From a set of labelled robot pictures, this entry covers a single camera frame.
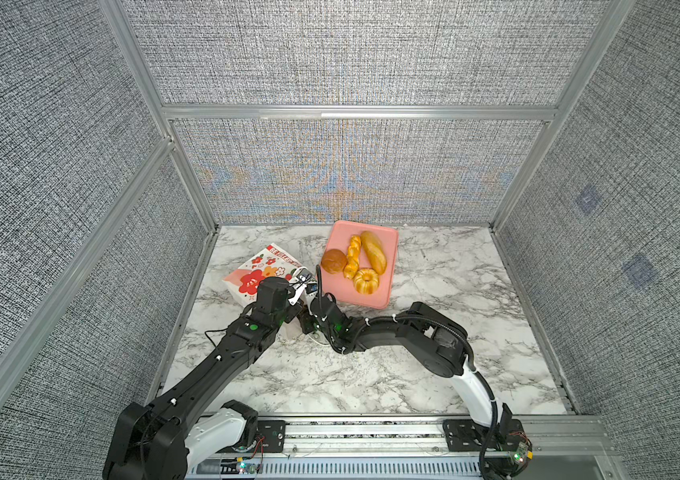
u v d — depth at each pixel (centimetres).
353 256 107
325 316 72
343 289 101
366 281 98
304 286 73
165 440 38
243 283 87
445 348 54
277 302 62
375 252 106
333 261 104
